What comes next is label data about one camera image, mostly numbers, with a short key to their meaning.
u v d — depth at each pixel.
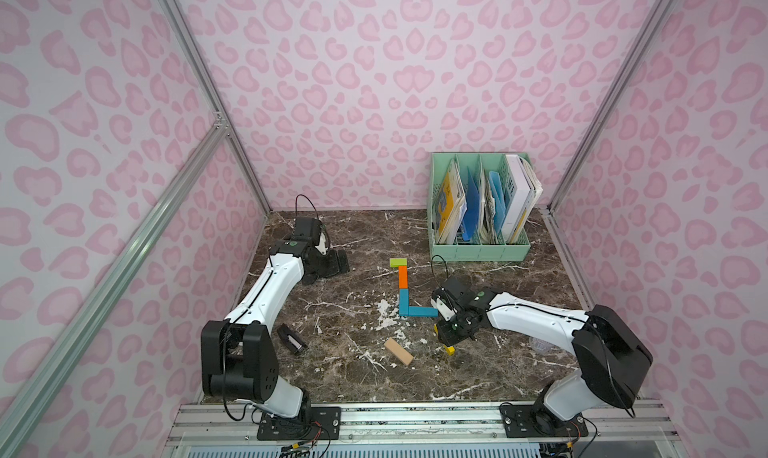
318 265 0.72
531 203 0.93
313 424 0.72
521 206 0.94
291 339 0.86
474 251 1.01
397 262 1.04
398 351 0.84
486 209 0.92
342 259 0.80
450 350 0.82
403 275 1.00
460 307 0.68
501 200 0.90
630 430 0.72
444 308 0.72
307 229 0.69
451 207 0.93
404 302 0.93
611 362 0.43
